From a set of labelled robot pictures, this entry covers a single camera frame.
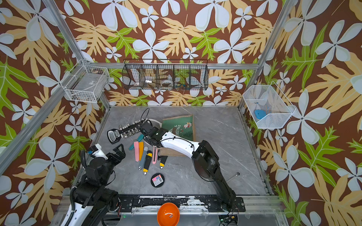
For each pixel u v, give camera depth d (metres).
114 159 0.65
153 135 0.65
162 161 0.89
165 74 0.98
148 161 0.90
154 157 0.91
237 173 0.84
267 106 0.84
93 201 0.52
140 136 1.01
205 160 0.51
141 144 0.96
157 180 0.80
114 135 1.01
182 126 0.93
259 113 0.80
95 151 0.62
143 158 0.91
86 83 0.85
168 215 0.70
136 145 0.95
